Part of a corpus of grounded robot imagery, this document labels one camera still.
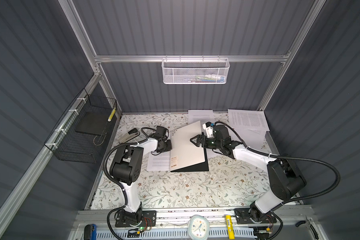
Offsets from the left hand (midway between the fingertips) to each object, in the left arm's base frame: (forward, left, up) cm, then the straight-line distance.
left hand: (170, 147), depth 100 cm
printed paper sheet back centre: (+30, -27, -1) cm, 41 cm away
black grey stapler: (+10, +26, +3) cm, 28 cm away
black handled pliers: (-47, -68, 0) cm, 82 cm away
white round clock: (-46, -13, +2) cm, 48 cm away
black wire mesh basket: (-7, +43, +27) cm, 51 cm away
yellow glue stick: (-47, -28, +2) cm, 55 cm away
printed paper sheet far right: (+21, -66, +1) cm, 69 cm away
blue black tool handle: (-45, +36, +2) cm, 58 cm away
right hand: (-6, -16, +14) cm, 22 cm away
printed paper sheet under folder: (-10, +6, -1) cm, 12 cm away
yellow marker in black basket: (+5, +31, +27) cm, 41 cm away
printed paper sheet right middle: (+5, -61, -2) cm, 61 cm away
